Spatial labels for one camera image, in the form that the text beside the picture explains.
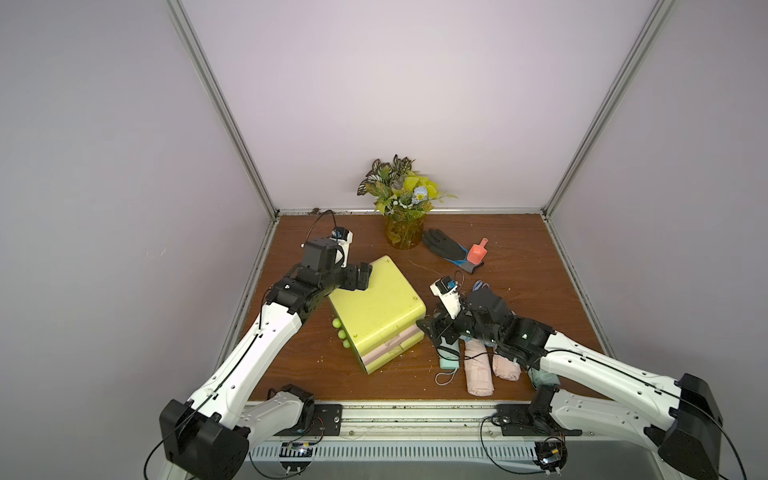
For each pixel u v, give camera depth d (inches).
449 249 42.1
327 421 28.7
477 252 41.8
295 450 28.2
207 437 14.3
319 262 21.7
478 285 38.4
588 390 19.0
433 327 25.3
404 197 38.0
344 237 26.1
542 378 29.6
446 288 25.0
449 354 31.9
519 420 28.5
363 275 26.9
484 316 21.8
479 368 30.5
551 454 27.4
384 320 26.9
